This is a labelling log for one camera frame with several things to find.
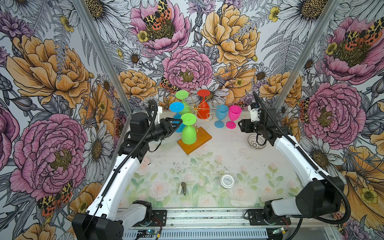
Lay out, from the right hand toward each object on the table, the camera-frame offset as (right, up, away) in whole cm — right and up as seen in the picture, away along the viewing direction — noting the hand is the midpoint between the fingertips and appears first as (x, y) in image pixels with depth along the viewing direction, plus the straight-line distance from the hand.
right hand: (244, 126), depth 83 cm
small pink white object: (-56, -22, +8) cm, 60 cm away
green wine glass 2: (-33, +17, 0) cm, 37 cm away
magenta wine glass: (-1, +9, +17) cm, 19 cm away
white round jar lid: (-10, -29, -3) cm, 31 cm away
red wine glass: (-22, +9, +9) cm, 25 cm away
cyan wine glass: (-36, +10, -5) cm, 38 cm away
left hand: (-33, 0, -14) cm, 36 cm away
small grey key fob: (-34, -33, -1) cm, 48 cm away
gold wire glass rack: (-27, +3, -12) cm, 29 cm away
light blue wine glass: (-10, +10, +17) cm, 22 cm away
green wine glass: (-30, -2, -7) cm, 31 cm away
